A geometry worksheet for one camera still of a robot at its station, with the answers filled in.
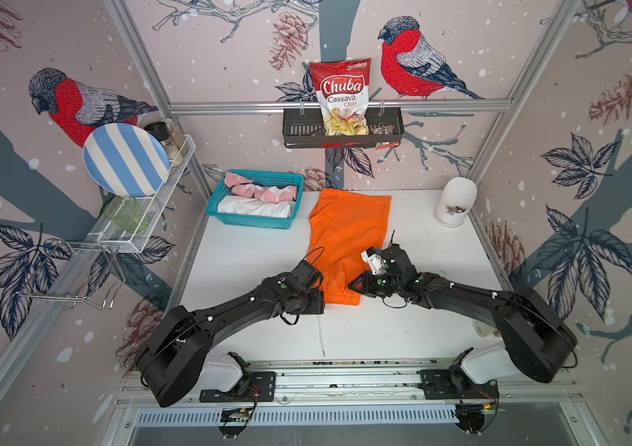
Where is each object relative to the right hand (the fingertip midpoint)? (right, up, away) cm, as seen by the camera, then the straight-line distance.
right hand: (348, 285), depth 84 cm
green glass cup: (-58, +22, -15) cm, 64 cm away
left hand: (-8, -5, 0) cm, 9 cm away
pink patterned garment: (-41, +34, +30) cm, 61 cm away
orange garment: (0, +17, +24) cm, 29 cm away
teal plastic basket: (-32, +38, +33) cm, 60 cm away
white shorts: (-41, +26, +27) cm, 55 cm away
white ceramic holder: (+44, +29, +20) cm, 56 cm away
